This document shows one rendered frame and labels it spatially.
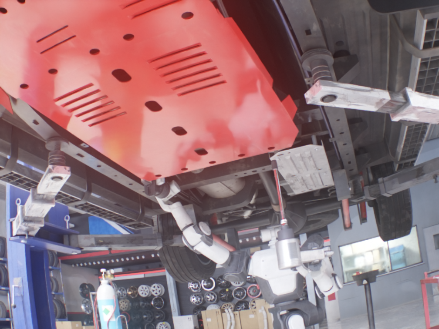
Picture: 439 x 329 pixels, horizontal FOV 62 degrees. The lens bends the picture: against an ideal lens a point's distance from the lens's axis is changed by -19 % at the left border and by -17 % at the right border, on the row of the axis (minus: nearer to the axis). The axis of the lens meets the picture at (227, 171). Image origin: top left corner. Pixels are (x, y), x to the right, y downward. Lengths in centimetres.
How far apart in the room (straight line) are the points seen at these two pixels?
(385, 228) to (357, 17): 187
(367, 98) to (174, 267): 233
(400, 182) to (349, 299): 967
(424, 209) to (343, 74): 1088
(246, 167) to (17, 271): 158
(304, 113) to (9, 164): 127
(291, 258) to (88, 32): 110
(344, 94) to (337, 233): 1095
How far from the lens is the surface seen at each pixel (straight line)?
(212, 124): 153
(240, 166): 237
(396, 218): 298
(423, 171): 242
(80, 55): 112
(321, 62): 123
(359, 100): 126
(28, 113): 147
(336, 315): 1309
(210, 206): 294
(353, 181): 261
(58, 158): 155
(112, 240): 283
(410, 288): 1209
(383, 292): 1200
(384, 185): 248
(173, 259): 320
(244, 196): 288
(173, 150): 170
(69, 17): 100
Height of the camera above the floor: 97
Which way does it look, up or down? 18 degrees up
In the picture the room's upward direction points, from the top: 8 degrees counter-clockwise
